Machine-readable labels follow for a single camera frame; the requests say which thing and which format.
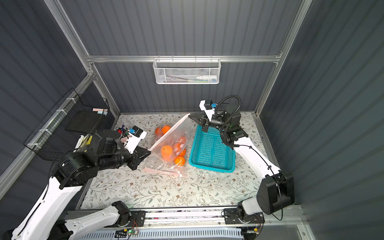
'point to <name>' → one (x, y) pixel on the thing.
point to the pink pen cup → (120, 131)
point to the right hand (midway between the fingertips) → (193, 115)
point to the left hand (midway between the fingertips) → (147, 152)
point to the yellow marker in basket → (87, 141)
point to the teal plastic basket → (209, 151)
